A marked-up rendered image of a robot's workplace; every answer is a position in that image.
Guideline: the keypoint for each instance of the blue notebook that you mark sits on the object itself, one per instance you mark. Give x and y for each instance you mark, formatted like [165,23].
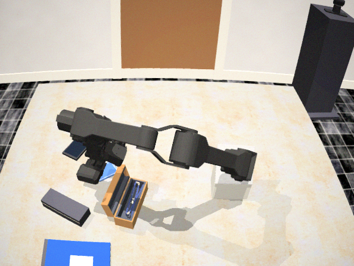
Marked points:
[75,253]

